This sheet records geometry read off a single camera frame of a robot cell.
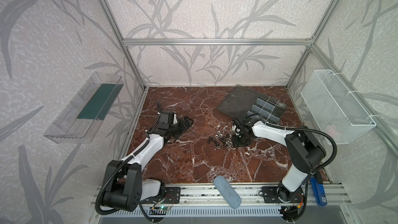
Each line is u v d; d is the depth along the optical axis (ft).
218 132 3.10
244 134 2.27
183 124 2.53
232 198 2.32
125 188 1.34
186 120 2.59
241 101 3.56
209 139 3.02
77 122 2.09
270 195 2.41
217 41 3.11
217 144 2.94
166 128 2.22
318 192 2.37
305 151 1.53
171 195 2.38
